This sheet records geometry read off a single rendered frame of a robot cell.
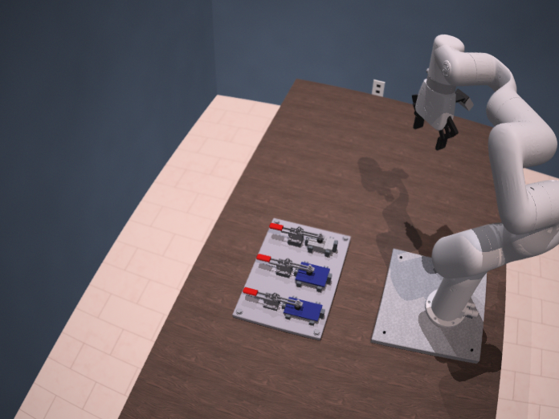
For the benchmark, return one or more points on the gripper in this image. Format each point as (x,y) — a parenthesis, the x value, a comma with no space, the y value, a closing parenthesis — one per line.
(436,109)

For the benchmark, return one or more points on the blue flat plate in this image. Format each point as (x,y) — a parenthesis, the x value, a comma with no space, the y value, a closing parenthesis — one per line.
(317,278)
(309,311)

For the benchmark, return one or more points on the grey toggle clamp with red handle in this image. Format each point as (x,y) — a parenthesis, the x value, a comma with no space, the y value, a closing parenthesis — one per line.
(274,300)

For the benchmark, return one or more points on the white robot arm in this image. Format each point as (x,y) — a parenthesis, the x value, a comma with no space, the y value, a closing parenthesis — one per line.
(520,139)

